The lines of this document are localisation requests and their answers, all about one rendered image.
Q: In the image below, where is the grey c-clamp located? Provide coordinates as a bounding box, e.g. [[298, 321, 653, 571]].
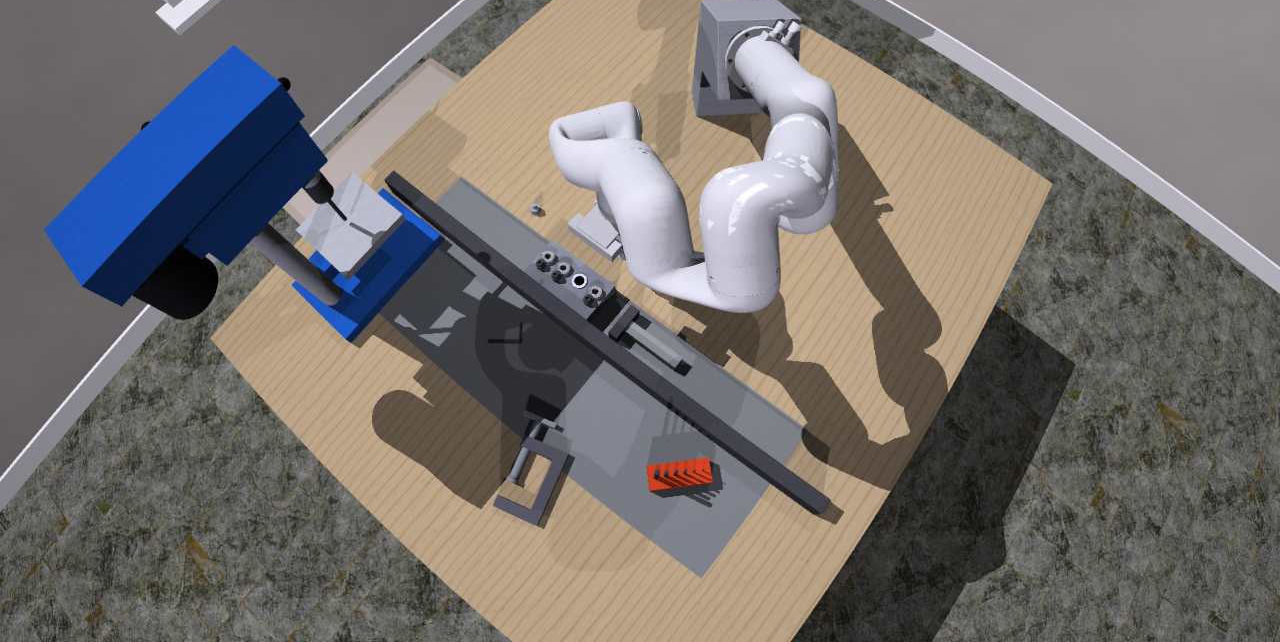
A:
[[493, 411, 570, 526]]

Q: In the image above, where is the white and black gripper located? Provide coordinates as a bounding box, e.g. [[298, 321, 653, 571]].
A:
[[594, 200, 622, 243]]

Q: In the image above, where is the dark grey rectangular bar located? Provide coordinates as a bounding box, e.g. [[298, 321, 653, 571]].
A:
[[608, 304, 680, 370]]

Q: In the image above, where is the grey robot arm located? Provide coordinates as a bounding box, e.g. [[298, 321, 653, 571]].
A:
[[549, 20, 838, 313]]

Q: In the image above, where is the long black rectangular bar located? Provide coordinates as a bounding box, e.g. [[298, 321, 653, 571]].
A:
[[384, 171, 831, 514]]

